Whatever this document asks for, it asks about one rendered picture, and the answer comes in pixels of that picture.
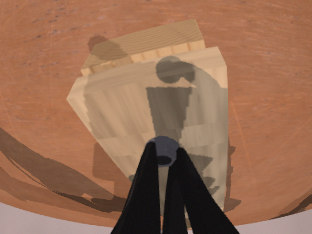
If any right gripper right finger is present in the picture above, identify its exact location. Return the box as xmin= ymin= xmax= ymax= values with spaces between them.
xmin=162 ymin=147 xmax=240 ymax=234

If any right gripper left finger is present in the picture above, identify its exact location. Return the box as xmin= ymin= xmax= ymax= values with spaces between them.
xmin=110 ymin=142 xmax=161 ymax=234

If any dark grey hex nut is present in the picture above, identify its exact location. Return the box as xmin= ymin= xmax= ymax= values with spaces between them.
xmin=145 ymin=137 xmax=180 ymax=167

